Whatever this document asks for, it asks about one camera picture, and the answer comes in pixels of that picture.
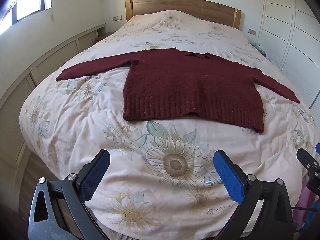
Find window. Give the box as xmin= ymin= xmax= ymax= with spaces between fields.
xmin=0 ymin=0 xmax=62 ymax=35

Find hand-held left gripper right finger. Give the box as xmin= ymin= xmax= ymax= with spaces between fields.
xmin=211 ymin=150 xmax=295 ymax=240

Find dark red knitted sweater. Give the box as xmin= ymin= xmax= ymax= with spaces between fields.
xmin=55 ymin=47 xmax=300 ymax=133

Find bed with floral duvet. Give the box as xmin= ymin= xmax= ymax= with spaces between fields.
xmin=19 ymin=9 xmax=320 ymax=240

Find wooden bed headboard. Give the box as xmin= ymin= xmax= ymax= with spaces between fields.
xmin=125 ymin=0 xmax=242 ymax=30

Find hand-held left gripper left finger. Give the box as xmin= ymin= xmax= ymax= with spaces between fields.
xmin=29 ymin=149 xmax=111 ymax=240

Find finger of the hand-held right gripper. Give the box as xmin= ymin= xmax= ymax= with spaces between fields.
xmin=297 ymin=148 xmax=320 ymax=193

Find beige louvered wall cabinet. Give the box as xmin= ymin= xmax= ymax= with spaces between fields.
xmin=0 ymin=24 xmax=107 ymax=205

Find white wardrobe doors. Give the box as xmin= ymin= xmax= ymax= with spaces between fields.
xmin=257 ymin=0 xmax=320 ymax=110

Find wooden nightstand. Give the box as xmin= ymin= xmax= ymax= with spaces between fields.
xmin=254 ymin=42 xmax=267 ymax=55
xmin=96 ymin=31 xmax=115 ymax=42

